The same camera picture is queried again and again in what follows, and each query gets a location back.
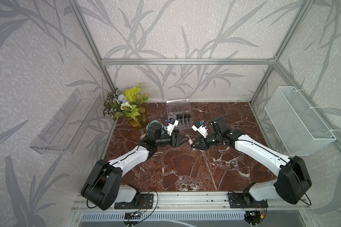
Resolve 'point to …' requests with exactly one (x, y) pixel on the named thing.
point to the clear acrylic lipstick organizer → (179, 109)
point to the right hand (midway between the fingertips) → (191, 145)
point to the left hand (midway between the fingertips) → (186, 139)
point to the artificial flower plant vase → (130, 104)
